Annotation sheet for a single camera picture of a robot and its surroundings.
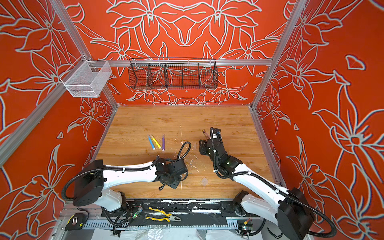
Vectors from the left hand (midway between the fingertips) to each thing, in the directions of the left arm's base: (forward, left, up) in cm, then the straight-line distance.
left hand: (177, 181), depth 79 cm
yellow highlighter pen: (+25, +17, -2) cm, 31 cm away
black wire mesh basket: (+64, +10, +26) cm, 69 cm away
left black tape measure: (-21, +45, -1) cm, 50 cm away
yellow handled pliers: (-17, +2, -2) cm, 17 cm away
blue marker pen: (+23, +20, -3) cm, 31 cm away
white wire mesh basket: (+50, +62, +29) cm, 85 cm away
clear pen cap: (+2, -15, -3) cm, 15 cm away
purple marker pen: (+25, +12, -3) cm, 28 cm away
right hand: (+18, -12, +13) cm, 25 cm away
